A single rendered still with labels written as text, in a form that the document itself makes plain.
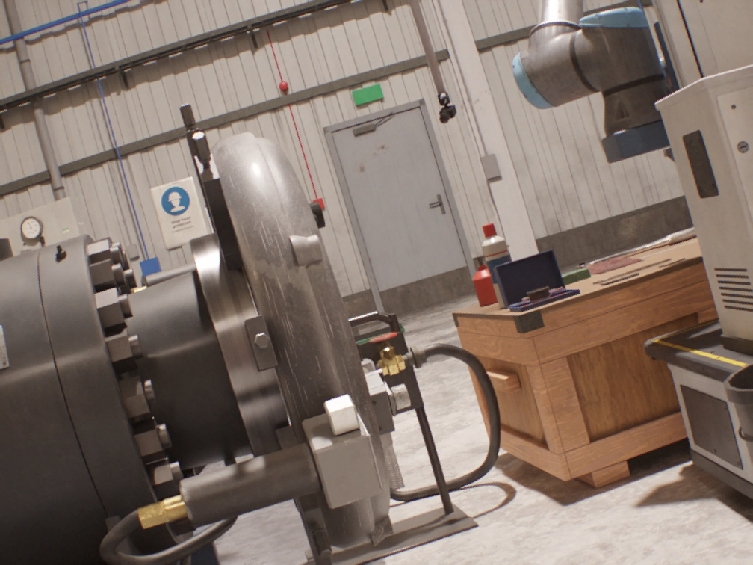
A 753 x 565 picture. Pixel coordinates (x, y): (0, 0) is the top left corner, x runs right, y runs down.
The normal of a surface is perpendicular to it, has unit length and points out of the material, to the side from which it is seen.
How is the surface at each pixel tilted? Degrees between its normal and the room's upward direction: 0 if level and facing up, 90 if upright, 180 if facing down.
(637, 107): 70
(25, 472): 102
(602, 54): 92
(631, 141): 90
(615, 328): 90
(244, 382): 97
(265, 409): 112
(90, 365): 76
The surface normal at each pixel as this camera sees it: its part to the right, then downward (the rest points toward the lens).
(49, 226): -0.15, 0.07
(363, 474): 0.22, 0.36
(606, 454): 0.12, 0.00
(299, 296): 0.07, -0.22
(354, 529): 0.32, 0.78
